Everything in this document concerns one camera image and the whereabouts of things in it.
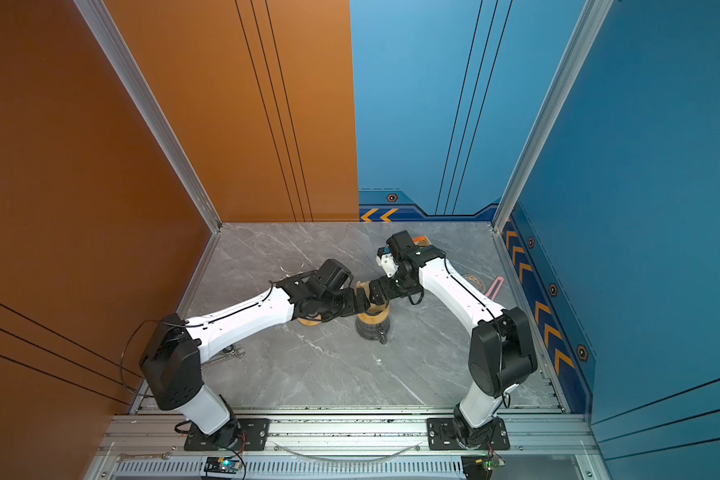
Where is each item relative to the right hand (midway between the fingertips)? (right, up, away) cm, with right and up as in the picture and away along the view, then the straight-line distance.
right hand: (384, 293), depth 86 cm
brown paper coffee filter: (-5, +3, -7) cm, 9 cm away
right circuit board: (+22, -39, -15) cm, 48 cm away
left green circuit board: (-38, -39, -15) cm, 56 cm away
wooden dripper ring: (-23, -10, +4) cm, 25 cm away
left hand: (-7, -3, -3) cm, 8 cm away
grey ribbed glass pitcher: (-3, -9, -1) cm, 9 cm away
